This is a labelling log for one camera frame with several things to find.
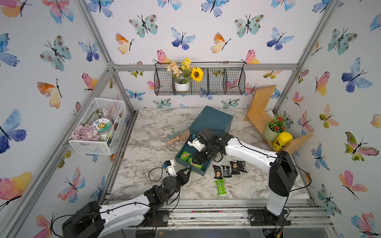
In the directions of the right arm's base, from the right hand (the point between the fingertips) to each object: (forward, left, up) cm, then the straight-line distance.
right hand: (196, 157), depth 81 cm
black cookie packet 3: (-1, -13, -12) cm, 17 cm away
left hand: (-6, +1, -2) cm, 6 cm away
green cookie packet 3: (-4, -2, -3) cm, 5 cm away
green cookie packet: (-10, -14, -11) cm, 21 cm away
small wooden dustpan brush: (+23, +11, -12) cm, 29 cm away
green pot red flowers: (+19, -44, +6) cm, 48 cm away
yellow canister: (+12, -47, +4) cm, 49 cm away
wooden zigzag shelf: (+36, -43, -6) cm, 56 cm away
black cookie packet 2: (-2, -18, -12) cm, 21 cm away
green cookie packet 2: (+3, +7, -4) cm, 8 cm away
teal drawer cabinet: (+21, -8, +9) cm, 24 cm away
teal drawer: (-5, -1, -3) cm, 6 cm away
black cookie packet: (0, -23, -11) cm, 25 cm away
